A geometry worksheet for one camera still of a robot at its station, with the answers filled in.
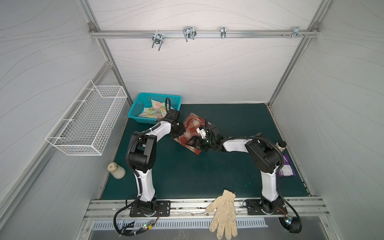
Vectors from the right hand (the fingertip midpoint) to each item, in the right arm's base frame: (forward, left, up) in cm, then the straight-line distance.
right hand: (191, 142), depth 92 cm
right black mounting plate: (-32, -35, -5) cm, 48 cm away
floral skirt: (+25, +26, +1) cm, 36 cm away
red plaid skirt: (+17, +1, -2) cm, 17 cm away
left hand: (+10, +5, 0) cm, 11 cm away
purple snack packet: (-13, -56, -4) cm, 58 cm away
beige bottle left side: (-21, +38, +5) cm, 43 cm away
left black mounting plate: (-36, +12, -5) cm, 38 cm away
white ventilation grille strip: (-42, +6, -6) cm, 43 cm away
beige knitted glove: (-38, -18, -5) cm, 43 cm away
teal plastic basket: (+36, +42, 0) cm, 56 cm away
